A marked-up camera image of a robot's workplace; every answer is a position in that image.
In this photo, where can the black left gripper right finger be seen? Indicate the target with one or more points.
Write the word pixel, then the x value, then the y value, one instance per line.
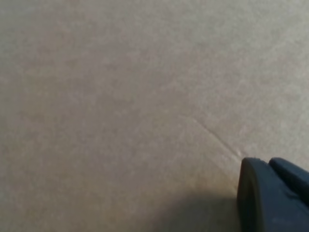
pixel 296 178

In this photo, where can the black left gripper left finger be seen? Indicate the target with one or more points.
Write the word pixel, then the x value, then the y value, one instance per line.
pixel 265 203

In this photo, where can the brown cardboard shoebox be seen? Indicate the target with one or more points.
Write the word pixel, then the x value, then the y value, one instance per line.
pixel 134 115

